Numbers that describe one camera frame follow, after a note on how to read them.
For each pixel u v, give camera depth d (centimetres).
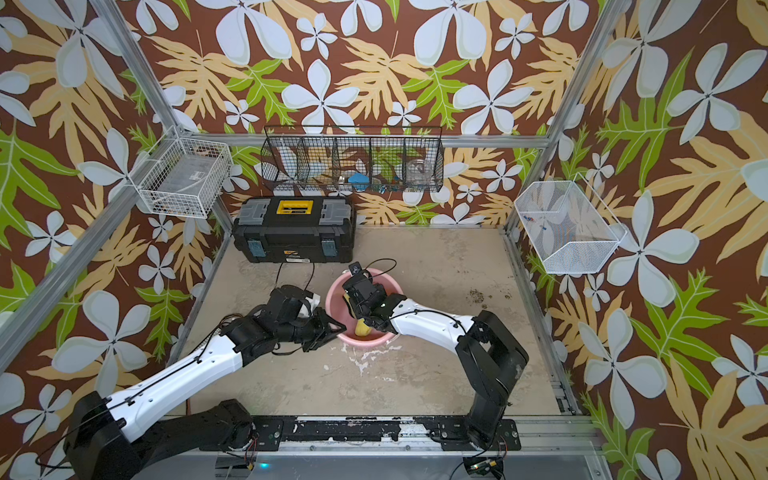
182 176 87
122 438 39
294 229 101
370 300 66
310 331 65
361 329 84
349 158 97
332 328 71
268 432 74
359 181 96
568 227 84
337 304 85
